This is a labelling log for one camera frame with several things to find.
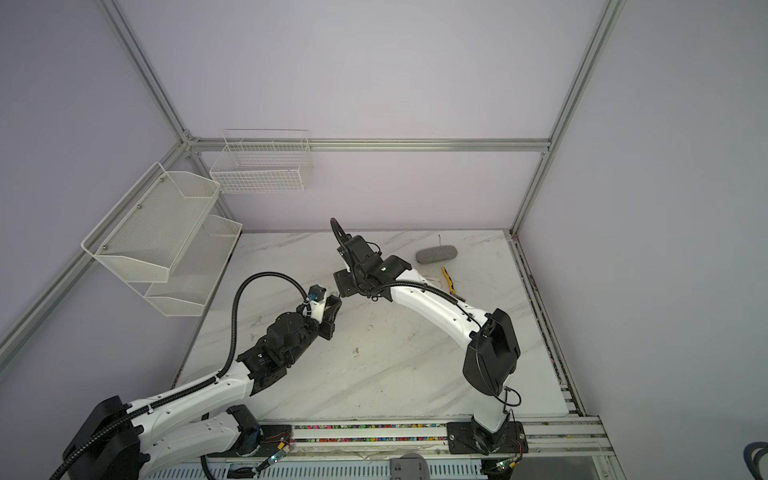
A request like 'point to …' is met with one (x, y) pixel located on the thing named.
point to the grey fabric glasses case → (436, 254)
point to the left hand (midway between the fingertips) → (333, 301)
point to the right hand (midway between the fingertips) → (345, 276)
